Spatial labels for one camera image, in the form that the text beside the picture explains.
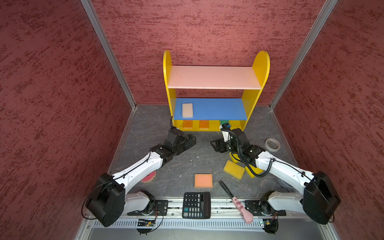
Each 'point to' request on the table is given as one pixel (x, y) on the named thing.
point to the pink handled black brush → (248, 217)
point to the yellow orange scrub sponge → (187, 124)
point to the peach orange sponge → (203, 181)
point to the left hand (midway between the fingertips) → (191, 144)
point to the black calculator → (196, 205)
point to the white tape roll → (272, 144)
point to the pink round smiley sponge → (149, 177)
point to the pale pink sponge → (187, 110)
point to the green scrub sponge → (224, 121)
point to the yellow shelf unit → (209, 114)
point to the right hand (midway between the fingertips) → (214, 144)
